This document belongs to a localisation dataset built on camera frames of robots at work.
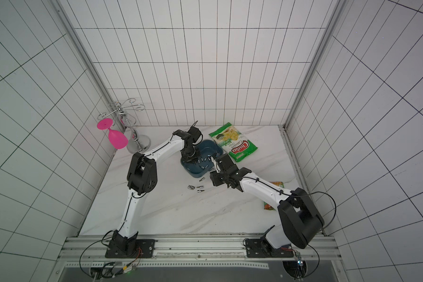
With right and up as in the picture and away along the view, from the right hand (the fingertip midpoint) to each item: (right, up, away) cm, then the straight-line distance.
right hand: (209, 176), depth 87 cm
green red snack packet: (+28, -14, -4) cm, 32 cm away
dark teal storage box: (-3, +4, +11) cm, 12 cm away
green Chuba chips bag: (+15, +17, +23) cm, 33 cm away
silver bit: (-4, +3, +11) cm, 12 cm away
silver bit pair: (-6, -8, +3) cm, 11 cm away
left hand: (-8, +5, +10) cm, 14 cm away
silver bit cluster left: (-10, -7, +4) cm, 12 cm away
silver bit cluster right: (-5, -7, +4) cm, 9 cm away
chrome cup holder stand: (-46, +16, +22) cm, 53 cm away
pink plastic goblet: (-49, +18, +4) cm, 53 cm away
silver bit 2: (-3, -3, +8) cm, 9 cm away
